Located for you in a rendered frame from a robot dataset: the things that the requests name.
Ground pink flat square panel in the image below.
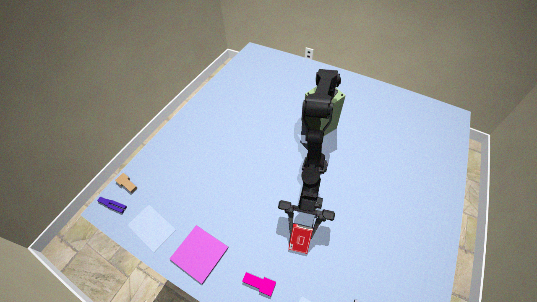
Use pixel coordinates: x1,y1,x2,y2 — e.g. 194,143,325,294
170,225,229,284

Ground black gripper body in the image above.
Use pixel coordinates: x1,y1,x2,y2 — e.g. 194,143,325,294
278,188,335,221

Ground magenta flat stepped block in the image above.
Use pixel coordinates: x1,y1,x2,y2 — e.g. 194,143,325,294
243,273,276,296

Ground pale blue mat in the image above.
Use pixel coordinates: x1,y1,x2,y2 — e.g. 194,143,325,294
81,42,471,302

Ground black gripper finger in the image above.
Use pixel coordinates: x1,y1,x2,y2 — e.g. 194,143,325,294
311,218,326,239
285,211,294,234

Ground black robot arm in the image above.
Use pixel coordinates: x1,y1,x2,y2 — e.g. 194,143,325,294
299,69,341,211

